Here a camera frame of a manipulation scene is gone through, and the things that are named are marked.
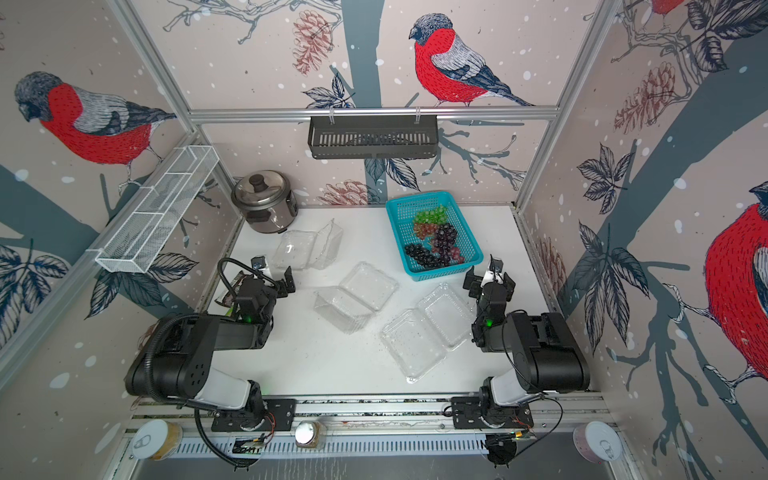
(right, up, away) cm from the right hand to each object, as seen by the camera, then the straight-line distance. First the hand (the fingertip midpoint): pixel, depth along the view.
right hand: (490, 267), depth 91 cm
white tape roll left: (-85, -37, -24) cm, 96 cm away
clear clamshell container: (-62, +4, +17) cm, 64 cm away
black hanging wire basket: (-38, +46, +15) cm, 61 cm away
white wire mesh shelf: (-93, +12, -17) cm, 95 cm away
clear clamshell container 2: (-43, -12, +1) cm, 45 cm away
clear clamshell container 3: (-23, -21, -5) cm, 31 cm away
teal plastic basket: (-27, +19, +23) cm, 40 cm away
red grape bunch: (-19, +12, +17) cm, 28 cm away
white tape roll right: (+16, -37, -25) cm, 47 cm away
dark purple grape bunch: (-13, +6, +9) cm, 17 cm away
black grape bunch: (-20, +3, +9) cm, 22 cm away
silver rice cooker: (-74, +22, +9) cm, 78 cm away
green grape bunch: (-14, +17, +22) cm, 31 cm away
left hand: (-67, +1, 0) cm, 67 cm away
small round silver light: (-48, -32, -29) cm, 65 cm away
